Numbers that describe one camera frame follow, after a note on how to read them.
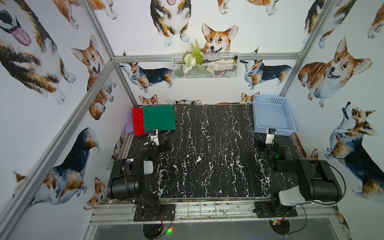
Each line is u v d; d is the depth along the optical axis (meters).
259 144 0.85
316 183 0.45
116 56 0.92
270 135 0.82
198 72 0.92
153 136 0.82
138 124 1.04
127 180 0.46
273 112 1.20
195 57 0.82
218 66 0.86
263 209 0.73
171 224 0.69
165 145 0.86
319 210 0.75
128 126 1.06
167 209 0.75
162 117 1.10
